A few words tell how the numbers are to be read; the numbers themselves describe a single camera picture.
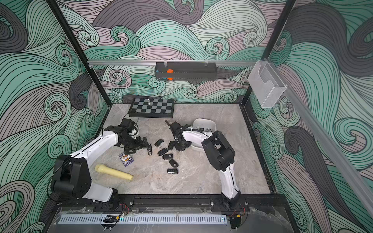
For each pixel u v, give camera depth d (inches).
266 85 30.4
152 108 44.9
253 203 29.3
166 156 36.1
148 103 45.3
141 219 27.5
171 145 37.3
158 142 37.4
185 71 37.4
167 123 32.3
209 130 40.7
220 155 20.3
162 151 36.0
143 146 30.1
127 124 27.7
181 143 32.1
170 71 33.9
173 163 33.9
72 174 32.7
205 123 40.1
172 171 32.8
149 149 36.4
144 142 30.7
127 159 34.5
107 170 32.5
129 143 28.6
